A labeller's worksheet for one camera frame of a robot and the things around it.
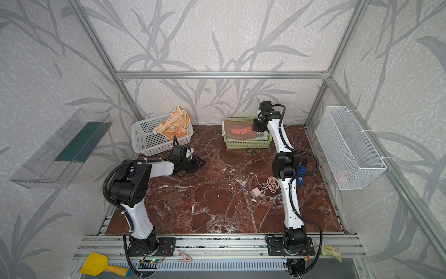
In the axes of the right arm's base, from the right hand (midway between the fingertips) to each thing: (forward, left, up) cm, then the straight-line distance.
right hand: (256, 122), depth 105 cm
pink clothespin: (-68, +33, -10) cm, 77 cm away
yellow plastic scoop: (-70, +70, -12) cm, 100 cm away
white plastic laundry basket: (-6, +71, -12) cm, 72 cm away
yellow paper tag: (-65, -26, -11) cm, 71 cm away
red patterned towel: (-1, +11, -5) cm, 12 cm away
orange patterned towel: (+8, +53, -9) cm, 54 cm away
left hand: (-21, +29, -8) cm, 37 cm away
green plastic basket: (-11, -4, -8) cm, 14 cm away
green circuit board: (-69, +47, -11) cm, 84 cm away
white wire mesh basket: (-41, -29, +23) cm, 56 cm away
